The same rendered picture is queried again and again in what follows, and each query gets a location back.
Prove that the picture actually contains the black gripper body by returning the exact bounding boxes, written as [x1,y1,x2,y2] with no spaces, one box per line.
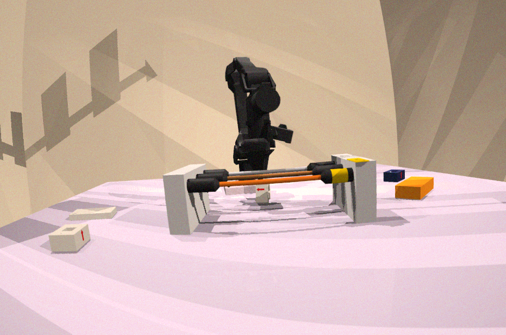
[241,115,276,153]

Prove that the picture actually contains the beige square block with square hole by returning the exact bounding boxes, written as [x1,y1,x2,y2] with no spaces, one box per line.
[48,224,91,252]

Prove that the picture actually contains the beige flat rectangular block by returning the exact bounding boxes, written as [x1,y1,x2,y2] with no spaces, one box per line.
[69,207,117,221]

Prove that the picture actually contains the orange rectangular block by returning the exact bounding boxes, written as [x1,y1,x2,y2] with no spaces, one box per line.
[395,177,434,200]

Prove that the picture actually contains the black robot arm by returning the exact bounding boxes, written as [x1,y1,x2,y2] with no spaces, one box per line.
[225,57,293,172]

